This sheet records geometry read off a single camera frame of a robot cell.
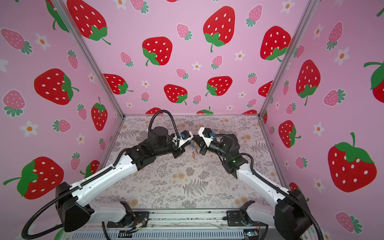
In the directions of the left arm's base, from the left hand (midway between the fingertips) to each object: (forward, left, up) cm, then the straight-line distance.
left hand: (190, 140), depth 71 cm
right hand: (0, -1, +4) cm, 4 cm away
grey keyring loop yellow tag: (-4, -3, +2) cm, 5 cm away
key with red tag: (-4, -2, -7) cm, 9 cm away
